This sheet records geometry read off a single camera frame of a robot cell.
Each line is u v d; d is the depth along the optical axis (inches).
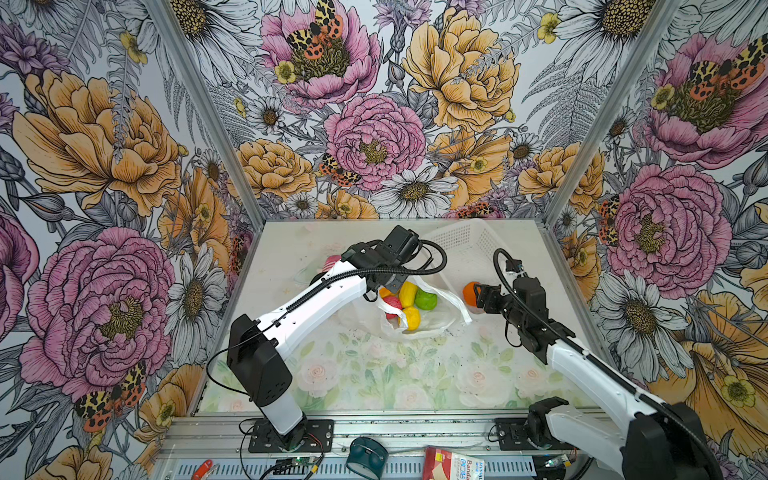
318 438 28.8
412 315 35.2
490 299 29.6
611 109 35.2
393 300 36.6
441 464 26.6
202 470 27.6
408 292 37.3
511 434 29.2
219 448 29.8
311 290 19.0
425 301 36.9
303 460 28.0
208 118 35.4
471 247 44.1
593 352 35.4
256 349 16.6
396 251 23.1
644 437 15.6
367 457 25.5
